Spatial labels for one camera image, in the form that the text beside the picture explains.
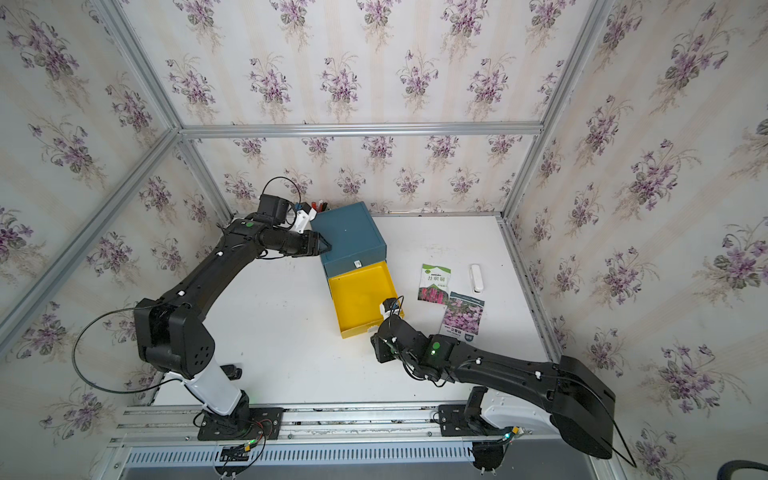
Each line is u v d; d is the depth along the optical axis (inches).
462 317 35.6
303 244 29.2
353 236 32.8
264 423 28.8
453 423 28.8
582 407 15.9
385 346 23.9
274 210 26.2
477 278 38.6
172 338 17.6
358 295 34.3
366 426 29.2
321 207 42.1
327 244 32.0
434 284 39.0
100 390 16.2
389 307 27.7
